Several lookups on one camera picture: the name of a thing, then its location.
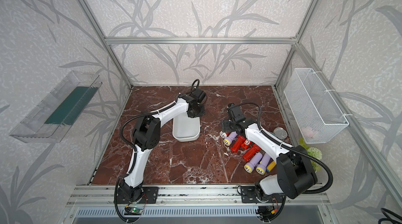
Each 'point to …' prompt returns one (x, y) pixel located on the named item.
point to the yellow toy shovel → (270, 166)
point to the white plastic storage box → (186, 128)
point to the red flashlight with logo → (245, 144)
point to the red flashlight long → (237, 144)
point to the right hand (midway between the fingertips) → (229, 122)
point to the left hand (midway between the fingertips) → (203, 114)
